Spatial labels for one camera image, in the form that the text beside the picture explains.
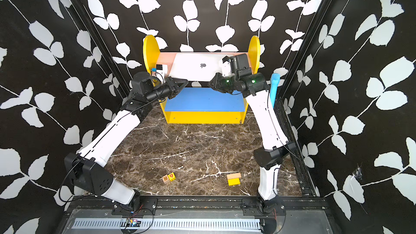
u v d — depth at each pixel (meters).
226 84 0.59
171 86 0.62
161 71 0.66
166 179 0.80
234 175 0.84
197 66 0.76
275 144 0.46
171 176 0.80
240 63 0.52
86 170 0.41
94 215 0.72
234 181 0.82
